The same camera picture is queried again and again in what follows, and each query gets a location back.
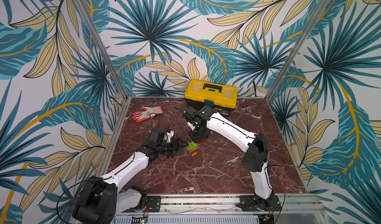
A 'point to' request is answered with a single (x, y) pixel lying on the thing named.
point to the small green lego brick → (192, 145)
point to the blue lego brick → (191, 150)
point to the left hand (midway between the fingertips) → (185, 149)
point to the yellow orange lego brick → (194, 154)
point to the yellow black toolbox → (222, 98)
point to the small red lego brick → (198, 143)
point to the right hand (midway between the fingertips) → (197, 139)
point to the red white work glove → (146, 114)
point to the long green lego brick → (187, 147)
